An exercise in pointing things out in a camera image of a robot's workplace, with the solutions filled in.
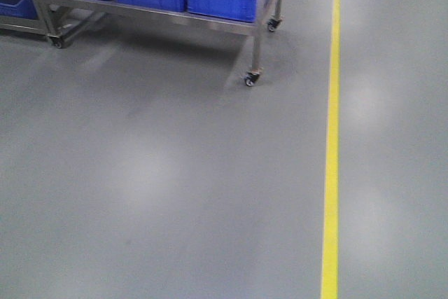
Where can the steel rack on castors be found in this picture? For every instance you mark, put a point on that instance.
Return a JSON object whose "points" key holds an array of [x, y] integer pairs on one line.
{"points": [[21, 29], [257, 50]]}

